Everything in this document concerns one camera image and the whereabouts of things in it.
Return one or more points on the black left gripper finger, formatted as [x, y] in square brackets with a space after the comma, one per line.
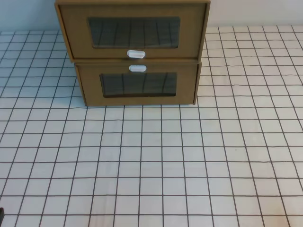
[1, 213]

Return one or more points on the brown cardboard shoebox drawer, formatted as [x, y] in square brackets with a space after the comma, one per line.
[132, 30]

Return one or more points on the white drawer handle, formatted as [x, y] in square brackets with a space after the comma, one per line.
[136, 54]
[137, 68]

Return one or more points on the lower brown cardboard shoebox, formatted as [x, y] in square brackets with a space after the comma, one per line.
[113, 84]

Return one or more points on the upper brown shoebox outer shell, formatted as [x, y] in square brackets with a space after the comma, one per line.
[62, 28]

